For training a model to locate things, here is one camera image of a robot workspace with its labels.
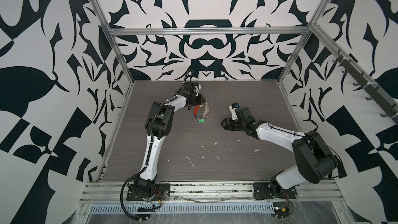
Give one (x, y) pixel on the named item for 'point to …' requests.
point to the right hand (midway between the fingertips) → (224, 122)
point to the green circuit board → (281, 209)
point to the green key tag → (202, 120)
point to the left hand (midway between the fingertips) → (206, 97)
